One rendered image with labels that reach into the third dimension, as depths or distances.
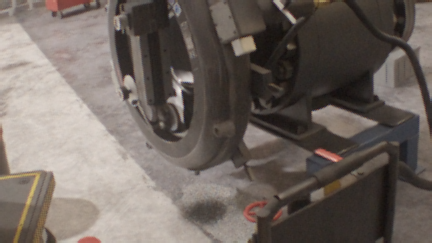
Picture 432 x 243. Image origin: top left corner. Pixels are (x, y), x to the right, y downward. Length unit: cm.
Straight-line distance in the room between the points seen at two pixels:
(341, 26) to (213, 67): 56
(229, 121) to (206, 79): 13
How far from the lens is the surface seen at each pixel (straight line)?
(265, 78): 141
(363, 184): 110
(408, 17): 219
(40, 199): 157
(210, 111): 143
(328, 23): 173
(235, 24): 128
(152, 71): 173
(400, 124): 197
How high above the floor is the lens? 103
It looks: 23 degrees down
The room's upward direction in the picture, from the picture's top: 6 degrees counter-clockwise
